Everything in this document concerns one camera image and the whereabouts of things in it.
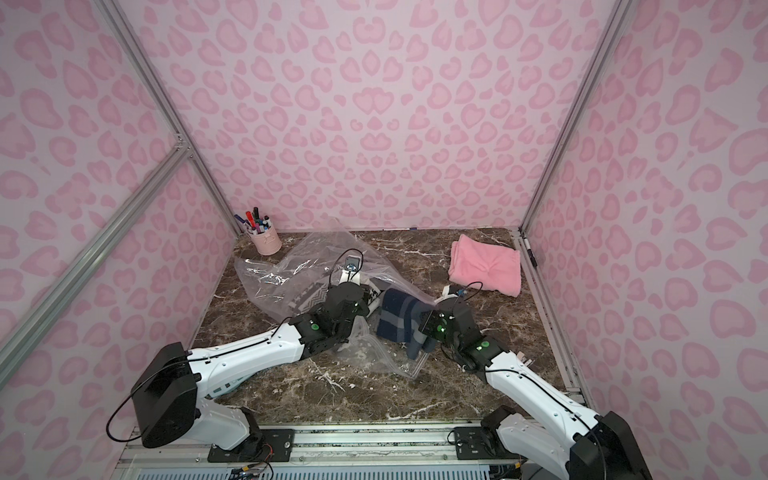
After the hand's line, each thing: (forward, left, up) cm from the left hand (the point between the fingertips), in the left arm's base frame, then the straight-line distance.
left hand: (357, 273), depth 80 cm
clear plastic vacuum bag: (+11, +24, -17) cm, 31 cm away
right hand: (-8, -16, -8) cm, 20 cm away
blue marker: (+28, +43, -7) cm, 52 cm away
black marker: (+31, +39, -7) cm, 51 cm away
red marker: (+28, +40, -7) cm, 49 cm away
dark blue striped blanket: (-7, -11, -13) cm, 18 cm away
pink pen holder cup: (+24, +36, -15) cm, 46 cm away
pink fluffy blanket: (+15, -45, -18) cm, 50 cm away
